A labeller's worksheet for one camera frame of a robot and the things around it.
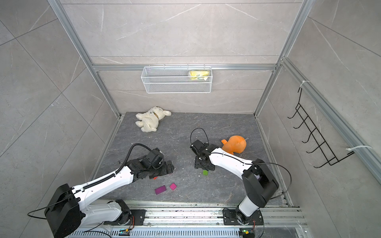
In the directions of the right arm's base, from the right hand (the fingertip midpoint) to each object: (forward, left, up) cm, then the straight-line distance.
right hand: (202, 166), depth 87 cm
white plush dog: (+33, +37, +6) cm, 50 cm away
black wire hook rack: (+2, -52, +27) cm, 59 cm away
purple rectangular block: (-12, +25, -4) cm, 28 cm away
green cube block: (-3, -1, -3) cm, 5 cm away
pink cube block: (-10, +17, -4) cm, 21 cm away
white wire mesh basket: (+52, +16, +26) cm, 60 cm away
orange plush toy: (+13, -21, +3) cm, 25 cm away
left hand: (-3, +19, +4) cm, 19 cm away
